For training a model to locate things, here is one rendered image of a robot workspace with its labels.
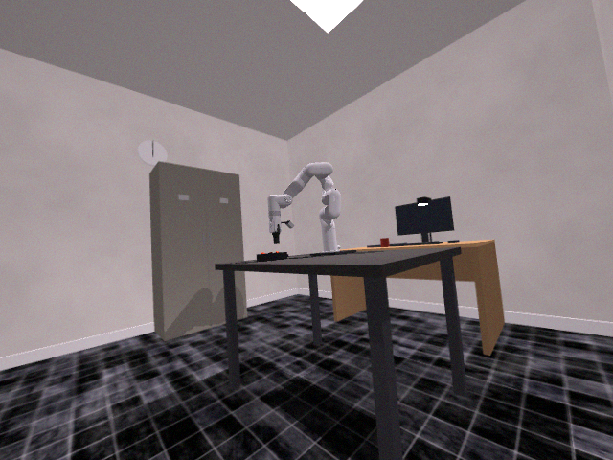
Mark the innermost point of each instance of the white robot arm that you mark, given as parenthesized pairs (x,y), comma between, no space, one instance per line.
(330,197)

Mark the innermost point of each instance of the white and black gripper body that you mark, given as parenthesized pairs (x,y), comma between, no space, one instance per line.
(273,223)

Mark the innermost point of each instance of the black power strip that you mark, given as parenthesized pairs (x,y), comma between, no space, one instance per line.
(271,256)

